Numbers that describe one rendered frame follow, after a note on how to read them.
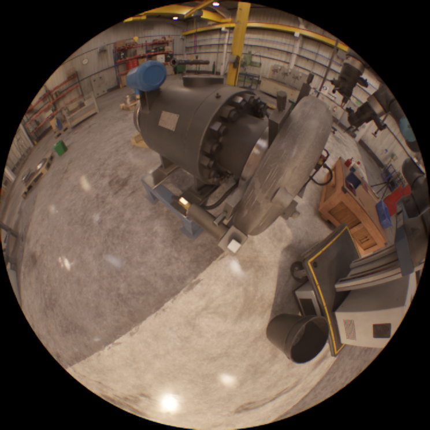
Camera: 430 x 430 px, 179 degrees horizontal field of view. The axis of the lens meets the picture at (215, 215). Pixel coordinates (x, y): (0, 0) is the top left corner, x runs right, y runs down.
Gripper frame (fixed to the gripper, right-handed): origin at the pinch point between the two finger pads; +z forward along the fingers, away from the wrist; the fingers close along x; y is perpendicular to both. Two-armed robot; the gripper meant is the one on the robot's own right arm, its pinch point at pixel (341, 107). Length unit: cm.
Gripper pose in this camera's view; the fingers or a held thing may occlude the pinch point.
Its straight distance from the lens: 73.7
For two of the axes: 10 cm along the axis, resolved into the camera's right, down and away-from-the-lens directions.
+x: -1.8, 8.2, -5.4
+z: -1.3, 5.2, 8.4
